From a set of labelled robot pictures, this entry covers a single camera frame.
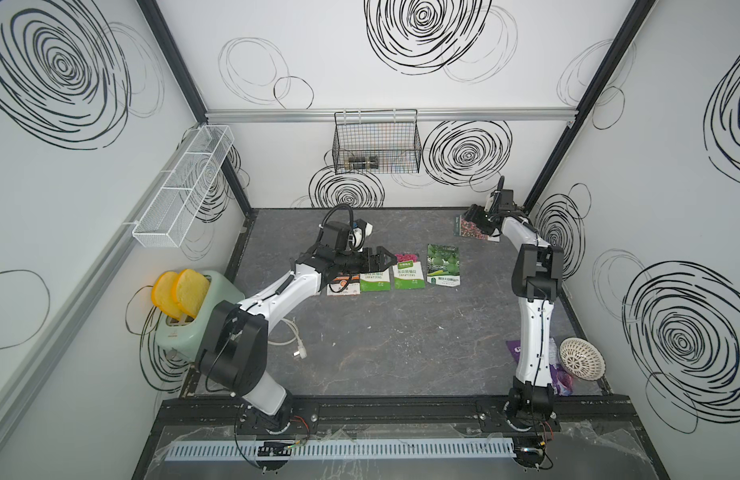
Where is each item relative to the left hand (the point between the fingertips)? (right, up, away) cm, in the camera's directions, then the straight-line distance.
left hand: (386, 261), depth 83 cm
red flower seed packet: (+32, +10, +32) cm, 46 cm away
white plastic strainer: (+54, -27, -1) cm, 61 cm away
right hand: (+37, +15, +29) cm, 49 cm away
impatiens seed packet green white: (-3, -8, +16) cm, 18 cm away
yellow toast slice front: (-51, -7, -7) cm, 52 cm away
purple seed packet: (+45, -30, -7) cm, 55 cm away
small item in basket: (-7, +29, +6) cm, 31 cm away
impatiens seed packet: (+8, -5, +19) cm, 21 cm away
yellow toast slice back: (-56, -7, -10) cm, 57 cm away
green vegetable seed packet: (+21, -3, +20) cm, 29 cm away
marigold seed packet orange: (-13, -9, +16) cm, 22 cm away
